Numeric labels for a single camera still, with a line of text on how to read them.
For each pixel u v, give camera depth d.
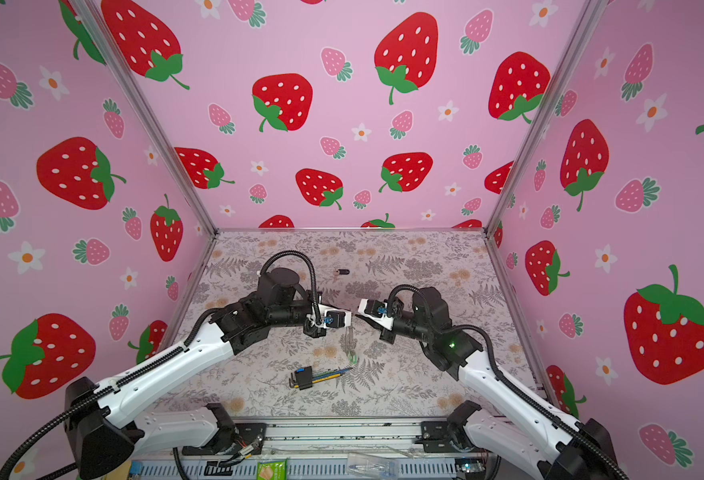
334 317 0.56
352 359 0.84
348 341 0.92
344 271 1.07
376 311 0.57
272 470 0.69
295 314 0.60
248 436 0.74
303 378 0.83
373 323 0.61
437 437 0.73
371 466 0.69
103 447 0.38
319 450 0.73
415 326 0.61
